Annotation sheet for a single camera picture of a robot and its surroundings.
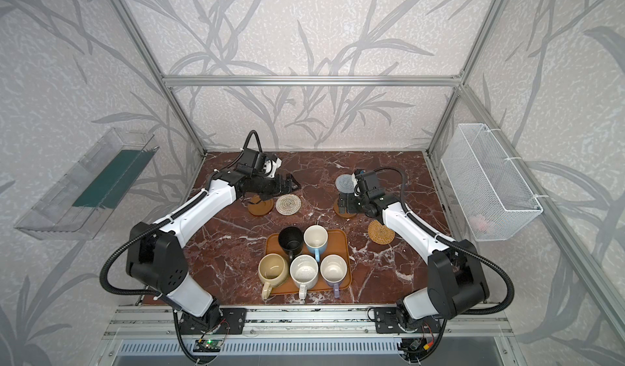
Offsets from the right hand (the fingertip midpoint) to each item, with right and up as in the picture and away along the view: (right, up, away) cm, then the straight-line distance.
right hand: (350, 194), depth 89 cm
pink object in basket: (+38, -7, -16) cm, 42 cm away
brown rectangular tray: (-4, -19, +4) cm, 20 cm away
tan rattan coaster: (+12, -16, +4) cm, 20 cm away
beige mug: (-27, -26, -6) cm, 38 cm away
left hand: (-20, +5, -4) cm, 21 cm away
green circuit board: (-44, -43, -18) cm, 64 cm away
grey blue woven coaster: (-1, +3, +20) cm, 20 cm away
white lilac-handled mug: (-6, -26, -5) cm, 27 cm away
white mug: (-16, -26, -6) cm, 32 cm away
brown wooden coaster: (-35, -7, +10) cm, 37 cm away
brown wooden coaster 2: (-4, -8, +10) cm, 14 cm away
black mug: (-21, -15, -4) cm, 27 cm away
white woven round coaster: (-25, -6, +13) cm, 29 cm away
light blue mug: (-13, -17, 0) cm, 21 cm away
